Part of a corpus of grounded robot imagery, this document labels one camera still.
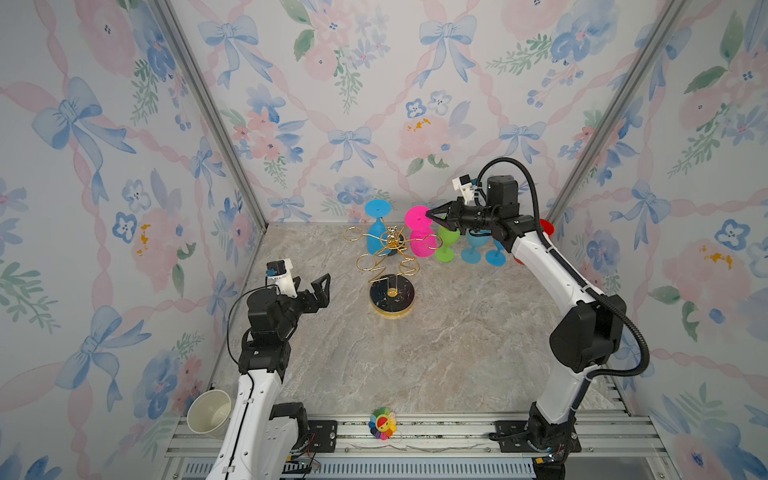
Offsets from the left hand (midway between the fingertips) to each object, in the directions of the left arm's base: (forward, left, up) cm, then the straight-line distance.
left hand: (314, 275), depth 76 cm
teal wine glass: (+4, -39, +10) cm, 41 cm away
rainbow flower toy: (-29, -18, -23) cm, 41 cm away
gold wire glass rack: (+9, -20, -21) cm, 30 cm away
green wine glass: (+23, -38, -11) cm, 46 cm away
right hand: (+14, -29, +9) cm, 33 cm away
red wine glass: (+26, -71, -8) cm, 76 cm away
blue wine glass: (+8, -16, +4) cm, 18 cm away
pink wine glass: (+8, -28, +5) cm, 29 cm away
